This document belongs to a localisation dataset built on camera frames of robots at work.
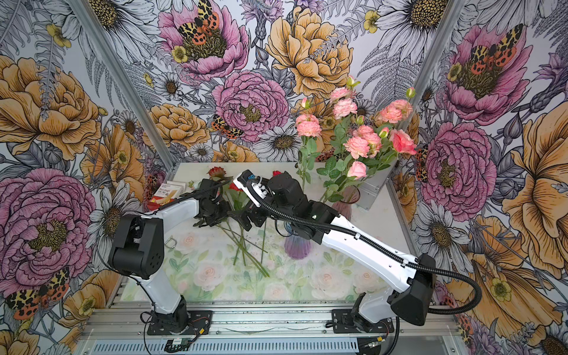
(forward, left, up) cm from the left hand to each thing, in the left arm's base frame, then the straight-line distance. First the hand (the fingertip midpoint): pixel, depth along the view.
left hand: (227, 221), depth 96 cm
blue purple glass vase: (-14, -29, +3) cm, 32 cm away
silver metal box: (+9, -60, +11) cm, 62 cm away
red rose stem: (0, -7, +23) cm, 24 cm away
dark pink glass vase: (+1, -50, +16) cm, 52 cm away
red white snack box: (+15, +32, 0) cm, 35 cm away
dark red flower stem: (+25, +8, +3) cm, 27 cm away
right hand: (-13, -12, +29) cm, 34 cm away
